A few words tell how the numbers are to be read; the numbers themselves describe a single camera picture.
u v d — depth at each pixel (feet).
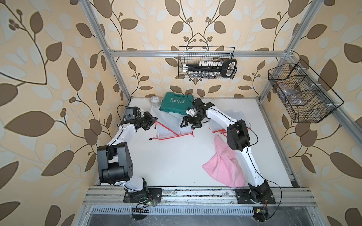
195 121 2.93
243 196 2.41
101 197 2.48
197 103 2.84
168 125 3.16
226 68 2.78
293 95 2.27
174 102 3.67
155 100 3.92
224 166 2.77
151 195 2.42
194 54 2.99
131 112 2.32
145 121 2.63
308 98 2.38
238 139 2.06
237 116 3.55
